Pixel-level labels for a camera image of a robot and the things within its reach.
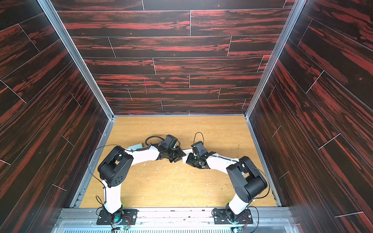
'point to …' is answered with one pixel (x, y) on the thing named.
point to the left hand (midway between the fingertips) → (187, 156)
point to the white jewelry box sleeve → (187, 152)
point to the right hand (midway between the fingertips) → (189, 159)
